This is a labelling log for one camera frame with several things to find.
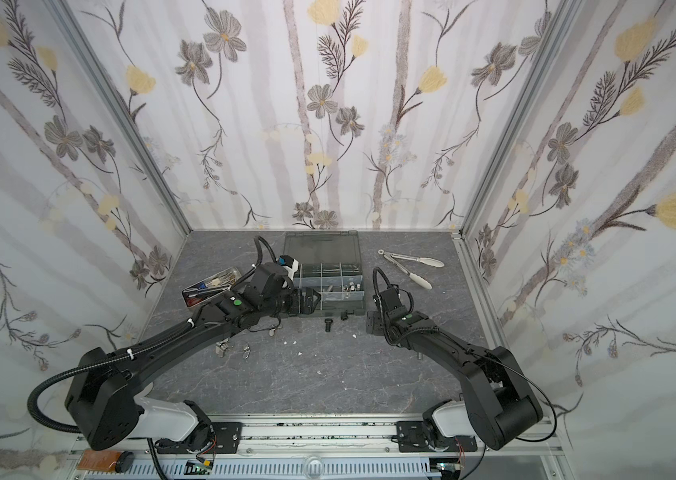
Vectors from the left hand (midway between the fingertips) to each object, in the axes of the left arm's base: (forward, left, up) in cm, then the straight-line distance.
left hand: (305, 289), depth 81 cm
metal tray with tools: (+11, +36, -18) cm, 42 cm away
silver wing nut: (-10, +19, -18) cm, 28 cm away
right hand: (-2, -21, -12) cm, 24 cm away
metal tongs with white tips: (+23, -44, -17) cm, 53 cm away
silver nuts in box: (+11, -14, -16) cm, 24 cm away
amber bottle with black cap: (-37, +45, -14) cm, 60 cm away
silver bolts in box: (+11, -7, -17) cm, 22 cm away
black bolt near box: (-2, -6, -17) cm, 18 cm away
